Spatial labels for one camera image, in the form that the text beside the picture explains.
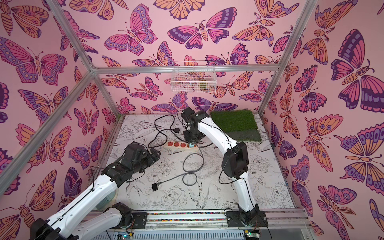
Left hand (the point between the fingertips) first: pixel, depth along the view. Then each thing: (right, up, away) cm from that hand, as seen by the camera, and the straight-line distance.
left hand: (158, 155), depth 80 cm
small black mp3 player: (-3, -19, +4) cm, 20 cm away
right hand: (+17, +7, +8) cm, 21 cm away
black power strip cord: (+6, +13, +29) cm, 33 cm away
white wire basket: (+19, +47, +16) cm, 53 cm away
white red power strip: (+11, +3, +20) cm, 23 cm away
